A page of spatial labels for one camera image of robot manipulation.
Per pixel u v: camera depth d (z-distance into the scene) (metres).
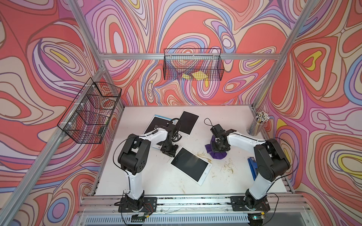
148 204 0.72
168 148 0.80
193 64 0.96
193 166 0.87
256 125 0.94
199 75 0.91
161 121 1.11
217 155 0.88
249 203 0.65
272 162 0.47
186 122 1.14
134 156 0.51
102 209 0.74
